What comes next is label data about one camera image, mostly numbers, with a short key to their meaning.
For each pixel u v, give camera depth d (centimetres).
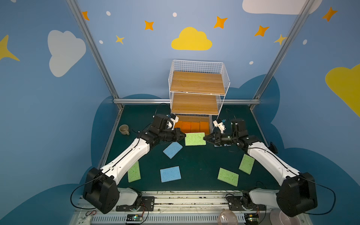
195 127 105
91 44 81
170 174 84
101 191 40
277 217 72
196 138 77
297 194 41
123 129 102
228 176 82
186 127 105
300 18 74
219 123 75
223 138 70
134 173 84
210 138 76
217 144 72
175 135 69
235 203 75
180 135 71
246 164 88
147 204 75
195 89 74
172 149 95
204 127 104
